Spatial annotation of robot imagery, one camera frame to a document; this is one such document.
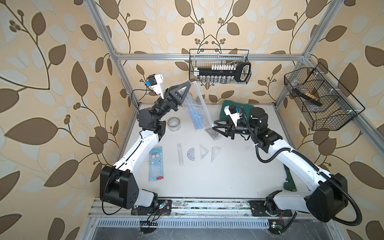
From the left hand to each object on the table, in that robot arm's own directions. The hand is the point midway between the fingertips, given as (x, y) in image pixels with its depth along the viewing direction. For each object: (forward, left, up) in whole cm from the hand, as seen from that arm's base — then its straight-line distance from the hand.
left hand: (186, 86), depth 52 cm
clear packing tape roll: (+24, +13, -53) cm, 60 cm away
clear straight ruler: (0, +6, -54) cm, 54 cm away
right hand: (+1, -12, -23) cm, 26 cm away
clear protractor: (+1, 0, -54) cm, 54 cm away
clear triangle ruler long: (+3, -15, -54) cm, 57 cm away
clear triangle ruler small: (+3, -8, -54) cm, 55 cm away
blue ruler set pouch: (-6, +21, -54) cm, 58 cm away
